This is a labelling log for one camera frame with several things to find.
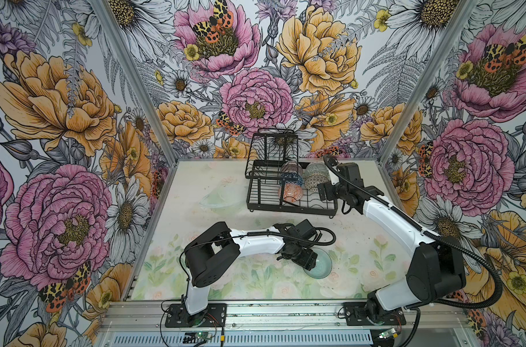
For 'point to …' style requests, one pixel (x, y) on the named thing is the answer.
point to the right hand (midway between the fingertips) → (331, 190)
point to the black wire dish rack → (277, 182)
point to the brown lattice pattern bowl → (312, 181)
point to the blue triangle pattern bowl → (290, 178)
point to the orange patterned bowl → (292, 191)
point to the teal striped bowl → (323, 266)
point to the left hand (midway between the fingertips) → (303, 266)
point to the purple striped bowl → (292, 166)
